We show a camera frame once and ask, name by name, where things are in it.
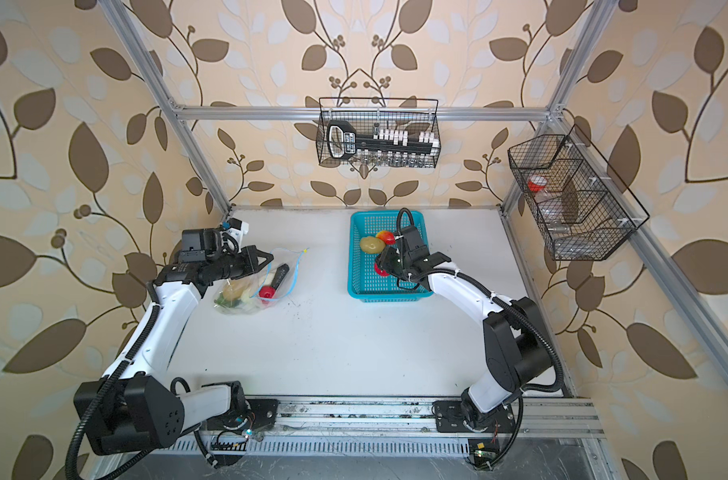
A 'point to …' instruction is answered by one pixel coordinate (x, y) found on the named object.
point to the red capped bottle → (536, 183)
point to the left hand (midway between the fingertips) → (271, 254)
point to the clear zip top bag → (254, 293)
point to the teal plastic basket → (363, 282)
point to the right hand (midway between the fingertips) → (382, 263)
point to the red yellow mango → (387, 237)
